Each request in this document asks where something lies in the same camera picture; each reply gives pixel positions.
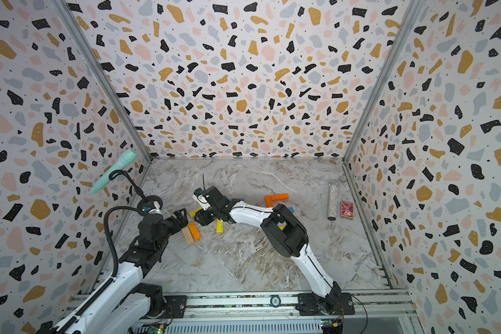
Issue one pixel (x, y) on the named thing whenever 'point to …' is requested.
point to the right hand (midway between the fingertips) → (202, 215)
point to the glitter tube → (333, 191)
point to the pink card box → (347, 210)
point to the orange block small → (194, 231)
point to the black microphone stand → (115, 174)
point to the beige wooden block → (188, 236)
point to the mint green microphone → (127, 156)
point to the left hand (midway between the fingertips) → (180, 214)
